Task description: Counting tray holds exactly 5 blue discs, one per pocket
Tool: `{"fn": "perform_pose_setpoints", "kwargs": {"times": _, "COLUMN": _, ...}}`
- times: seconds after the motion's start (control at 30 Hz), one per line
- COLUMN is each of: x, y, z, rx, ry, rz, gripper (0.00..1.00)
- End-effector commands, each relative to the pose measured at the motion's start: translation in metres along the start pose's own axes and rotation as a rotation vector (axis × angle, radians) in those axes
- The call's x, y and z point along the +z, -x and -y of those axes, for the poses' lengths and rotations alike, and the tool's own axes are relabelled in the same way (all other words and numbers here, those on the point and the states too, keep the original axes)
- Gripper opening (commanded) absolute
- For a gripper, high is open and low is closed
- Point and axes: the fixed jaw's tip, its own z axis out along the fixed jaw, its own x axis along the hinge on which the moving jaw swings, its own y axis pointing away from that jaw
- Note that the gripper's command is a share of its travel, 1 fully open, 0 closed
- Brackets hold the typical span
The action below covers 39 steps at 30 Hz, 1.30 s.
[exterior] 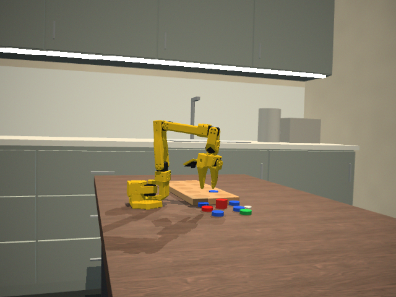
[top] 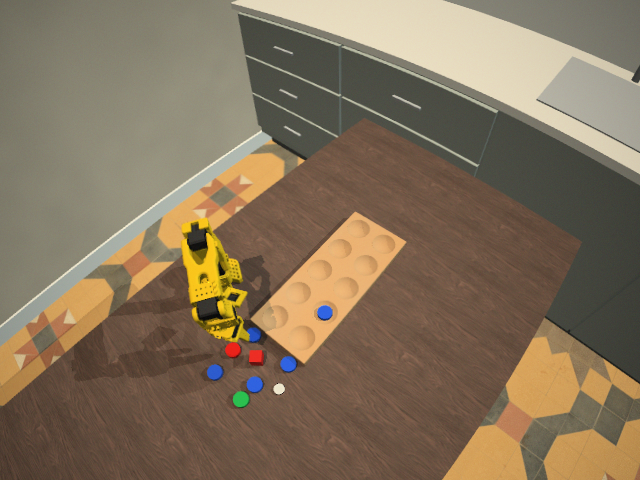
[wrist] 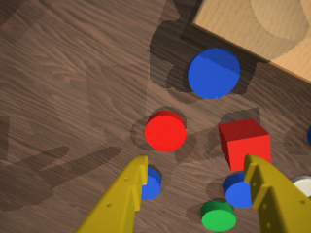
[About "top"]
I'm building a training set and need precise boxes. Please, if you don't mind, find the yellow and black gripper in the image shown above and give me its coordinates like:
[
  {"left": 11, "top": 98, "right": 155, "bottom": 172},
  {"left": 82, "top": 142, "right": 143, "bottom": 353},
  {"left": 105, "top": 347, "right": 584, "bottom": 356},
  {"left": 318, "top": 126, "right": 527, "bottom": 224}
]
[{"left": 206, "top": 287, "right": 250, "bottom": 342}]

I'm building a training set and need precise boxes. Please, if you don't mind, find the red cube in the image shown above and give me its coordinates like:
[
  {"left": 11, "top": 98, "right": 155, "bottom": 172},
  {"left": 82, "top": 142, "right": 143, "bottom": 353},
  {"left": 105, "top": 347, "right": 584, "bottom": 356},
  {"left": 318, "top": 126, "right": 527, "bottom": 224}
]
[{"left": 249, "top": 350, "right": 264, "bottom": 366}]

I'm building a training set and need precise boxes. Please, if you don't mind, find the blue disc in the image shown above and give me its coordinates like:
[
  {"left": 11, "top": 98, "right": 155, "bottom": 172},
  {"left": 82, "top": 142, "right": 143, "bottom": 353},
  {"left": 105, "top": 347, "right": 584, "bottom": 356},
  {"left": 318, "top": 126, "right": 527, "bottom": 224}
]
[
  {"left": 281, "top": 356, "right": 297, "bottom": 373},
  {"left": 317, "top": 305, "right": 332, "bottom": 321},
  {"left": 207, "top": 365, "right": 223, "bottom": 381},
  {"left": 247, "top": 327, "right": 261, "bottom": 343},
  {"left": 247, "top": 377, "right": 263, "bottom": 393}
]

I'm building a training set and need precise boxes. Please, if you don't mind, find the red disc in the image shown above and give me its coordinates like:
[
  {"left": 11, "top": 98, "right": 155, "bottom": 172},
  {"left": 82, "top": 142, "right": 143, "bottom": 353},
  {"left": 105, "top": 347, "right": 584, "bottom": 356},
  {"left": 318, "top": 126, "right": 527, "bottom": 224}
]
[{"left": 225, "top": 343, "right": 241, "bottom": 358}]

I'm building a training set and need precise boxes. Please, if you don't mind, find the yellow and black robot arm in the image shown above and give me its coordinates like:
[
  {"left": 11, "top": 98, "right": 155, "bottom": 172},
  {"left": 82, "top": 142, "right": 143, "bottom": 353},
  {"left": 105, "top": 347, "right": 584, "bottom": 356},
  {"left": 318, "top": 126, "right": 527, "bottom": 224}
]
[{"left": 181, "top": 218, "right": 243, "bottom": 331}]

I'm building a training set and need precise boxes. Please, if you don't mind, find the green disc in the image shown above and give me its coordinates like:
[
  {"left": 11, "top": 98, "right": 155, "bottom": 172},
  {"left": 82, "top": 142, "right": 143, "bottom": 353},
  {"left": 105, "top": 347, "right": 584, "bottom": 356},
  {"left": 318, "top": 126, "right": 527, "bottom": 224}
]
[{"left": 233, "top": 391, "right": 250, "bottom": 408}]

